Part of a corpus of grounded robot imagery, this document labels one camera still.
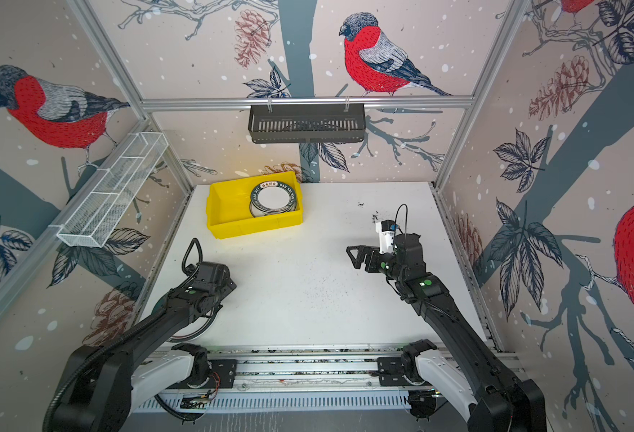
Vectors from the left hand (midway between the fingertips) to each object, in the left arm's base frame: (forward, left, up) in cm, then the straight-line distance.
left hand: (221, 288), depth 88 cm
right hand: (+4, -44, +16) cm, 47 cm away
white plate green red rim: (-13, +5, 0) cm, 14 cm away
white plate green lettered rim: (+37, -13, +4) cm, 40 cm away
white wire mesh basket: (+11, +28, +28) cm, 41 cm away
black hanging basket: (+59, -17, +25) cm, 66 cm away
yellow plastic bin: (+36, +6, 0) cm, 36 cm away
